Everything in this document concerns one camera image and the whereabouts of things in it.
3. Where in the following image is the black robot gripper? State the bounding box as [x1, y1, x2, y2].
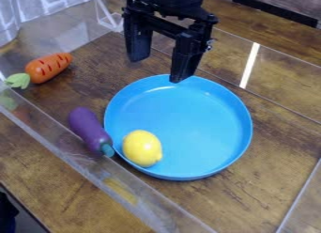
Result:
[123, 0, 219, 83]

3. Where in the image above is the orange toy carrot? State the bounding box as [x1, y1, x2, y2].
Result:
[4, 53, 74, 89]

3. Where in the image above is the blue round plastic tray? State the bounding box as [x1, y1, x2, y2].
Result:
[104, 74, 254, 180]

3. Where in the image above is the clear acrylic back barrier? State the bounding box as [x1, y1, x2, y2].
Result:
[96, 0, 321, 125]

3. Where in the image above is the clear acrylic barrier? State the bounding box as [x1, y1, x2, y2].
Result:
[0, 82, 218, 233]
[96, 0, 321, 125]

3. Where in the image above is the purple toy eggplant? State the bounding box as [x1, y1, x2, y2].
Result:
[68, 107, 115, 157]

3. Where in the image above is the white patterned curtain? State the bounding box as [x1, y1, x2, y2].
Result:
[0, 0, 92, 47]

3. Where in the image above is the yellow toy lemon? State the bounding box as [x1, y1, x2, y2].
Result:
[122, 130, 163, 167]

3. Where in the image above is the clear acrylic front barrier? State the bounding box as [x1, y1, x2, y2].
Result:
[0, 82, 218, 233]

